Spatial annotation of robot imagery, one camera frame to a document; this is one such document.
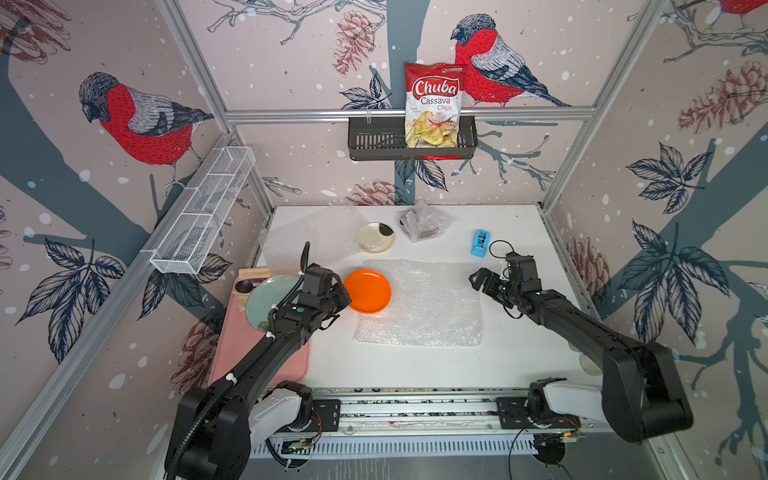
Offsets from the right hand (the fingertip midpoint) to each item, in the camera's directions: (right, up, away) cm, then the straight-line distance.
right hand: (479, 280), depth 90 cm
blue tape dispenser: (+5, +11, +16) cm, 20 cm away
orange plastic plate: (-34, -3, 0) cm, 35 cm away
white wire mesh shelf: (-77, +12, -19) cm, 80 cm away
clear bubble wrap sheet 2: (-14, -8, +4) cm, 17 cm away
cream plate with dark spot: (-33, +13, +20) cm, 41 cm away
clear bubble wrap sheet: (-15, +19, +19) cm, 31 cm away
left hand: (-37, -1, -5) cm, 38 cm away
